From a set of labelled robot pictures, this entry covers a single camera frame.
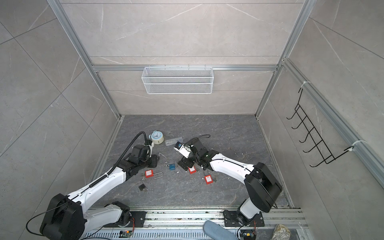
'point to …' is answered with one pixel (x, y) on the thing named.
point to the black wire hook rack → (321, 145)
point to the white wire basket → (177, 80)
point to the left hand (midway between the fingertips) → (157, 154)
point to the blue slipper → (217, 232)
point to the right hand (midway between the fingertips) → (183, 154)
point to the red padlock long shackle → (150, 173)
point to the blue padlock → (172, 166)
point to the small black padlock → (142, 186)
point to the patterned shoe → (281, 232)
